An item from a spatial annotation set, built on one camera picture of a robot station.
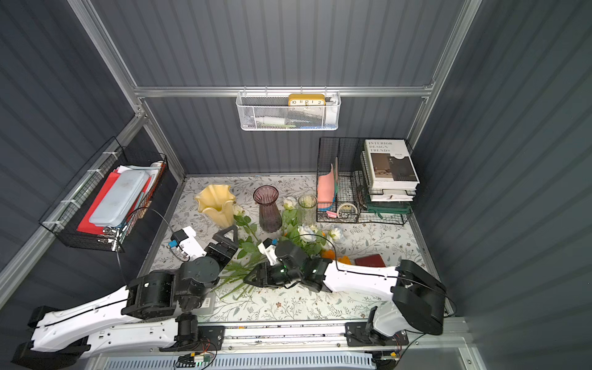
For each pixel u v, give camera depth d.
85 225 0.67
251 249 0.71
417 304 0.43
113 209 0.67
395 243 0.96
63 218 0.61
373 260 0.90
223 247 0.54
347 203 0.99
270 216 1.02
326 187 1.12
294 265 0.59
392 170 0.89
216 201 0.91
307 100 0.87
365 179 0.99
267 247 0.70
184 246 0.53
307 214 0.98
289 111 0.90
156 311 0.42
